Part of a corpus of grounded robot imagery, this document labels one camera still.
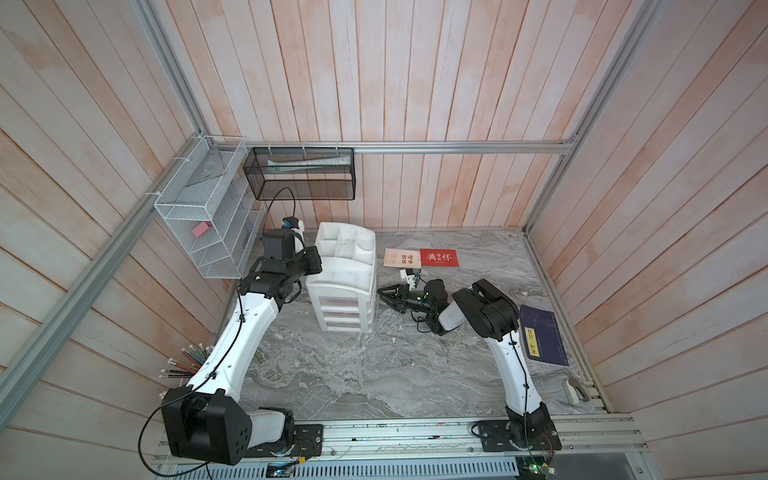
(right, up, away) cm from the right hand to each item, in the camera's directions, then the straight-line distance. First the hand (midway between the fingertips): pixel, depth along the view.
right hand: (378, 295), depth 96 cm
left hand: (-17, +13, -15) cm, 26 cm away
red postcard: (+23, +12, +16) cm, 31 cm away
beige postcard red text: (+10, +12, +15) cm, 22 cm away
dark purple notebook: (+51, -13, -5) cm, 53 cm away
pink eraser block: (-50, +21, -14) cm, 56 cm away
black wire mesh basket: (-28, +43, +11) cm, 53 cm away
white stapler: (+54, -24, -16) cm, 61 cm away
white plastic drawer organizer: (-8, +4, -21) cm, 23 cm away
